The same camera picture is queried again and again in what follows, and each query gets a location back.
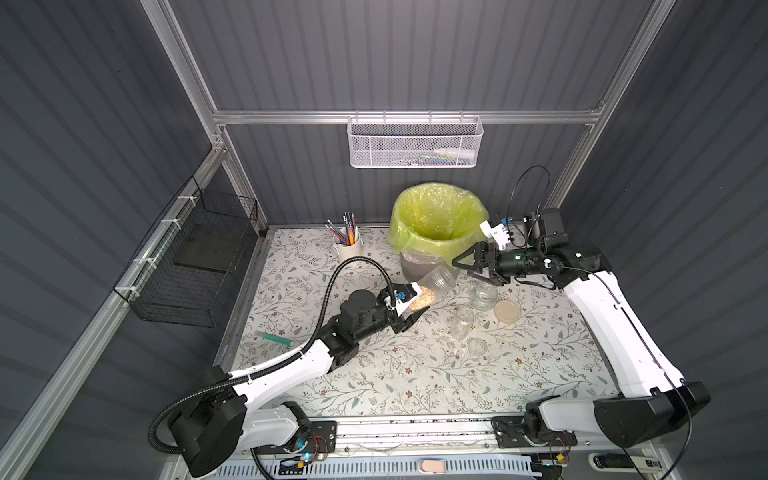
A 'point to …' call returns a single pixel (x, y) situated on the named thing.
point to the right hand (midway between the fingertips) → (467, 268)
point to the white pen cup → (346, 252)
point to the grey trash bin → (415, 263)
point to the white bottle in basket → (453, 154)
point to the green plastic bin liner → (437, 219)
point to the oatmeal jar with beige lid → (483, 295)
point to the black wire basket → (180, 280)
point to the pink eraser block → (434, 466)
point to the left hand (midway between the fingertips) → (423, 300)
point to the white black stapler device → (624, 462)
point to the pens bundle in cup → (350, 231)
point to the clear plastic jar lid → (477, 346)
